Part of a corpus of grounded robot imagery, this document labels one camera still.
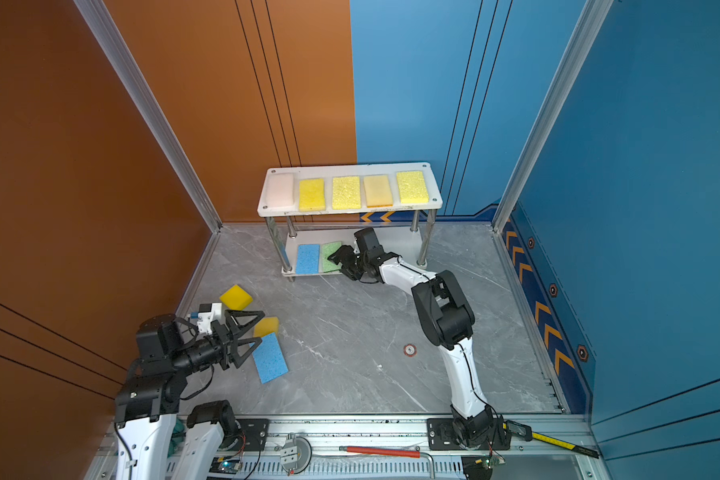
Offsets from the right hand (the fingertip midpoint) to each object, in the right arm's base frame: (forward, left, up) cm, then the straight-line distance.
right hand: (330, 263), depth 97 cm
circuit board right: (-52, -41, -10) cm, 67 cm away
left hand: (-29, +11, +15) cm, 34 cm away
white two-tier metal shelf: (+13, -29, -6) cm, 32 cm away
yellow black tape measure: (-47, -51, -10) cm, 70 cm away
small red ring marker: (-25, -25, -10) cm, 37 cm away
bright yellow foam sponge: (-8, +32, -8) cm, 34 cm away
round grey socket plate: (-52, +3, -2) cm, 52 cm away
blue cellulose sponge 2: (-29, +15, -7) cm, 33 cm away
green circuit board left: (-53, +22, -11) cm, 58 cm away
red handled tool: (-50, -19, -10) cm, 55 cm away
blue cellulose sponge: (+3, +8, -1) cm, 8 cm away
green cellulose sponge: (+7, +2, -2) cm, 7 cm away
